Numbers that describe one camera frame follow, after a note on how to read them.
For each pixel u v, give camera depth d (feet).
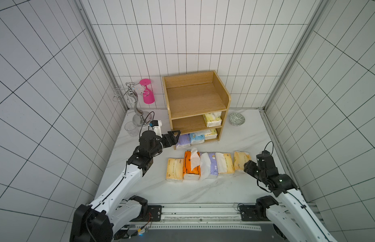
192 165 2.67
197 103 2.60
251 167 2.33
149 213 2.37
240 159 2.85
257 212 2.19
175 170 2.72
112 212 1.39
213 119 2.79
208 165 2.71
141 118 3.63
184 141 3.02
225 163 2.80
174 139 2.24
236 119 3.61
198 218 2.38
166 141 2.21
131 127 3.50
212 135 3.18
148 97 3.40
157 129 2.29
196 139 3.11
